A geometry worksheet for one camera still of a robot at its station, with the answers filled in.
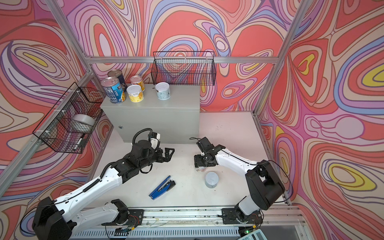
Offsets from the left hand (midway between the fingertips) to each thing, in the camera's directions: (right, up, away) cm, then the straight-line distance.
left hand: (169, 148), depth 78 cm
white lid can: (+22, -17, +3) cm, 28 cm away
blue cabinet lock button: (-31, +11, +11) cm, 35 cm away
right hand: (+18, -12, +10) cm, 23 cm away
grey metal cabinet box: (-1, +17, +31) cm, 35 cm away
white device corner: (+41, -37, -11) cm, 57 cm away
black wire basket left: (-51, +12, -3) cm, 53 cm away
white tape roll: (-41, +13, -6) cm, 44 cm away
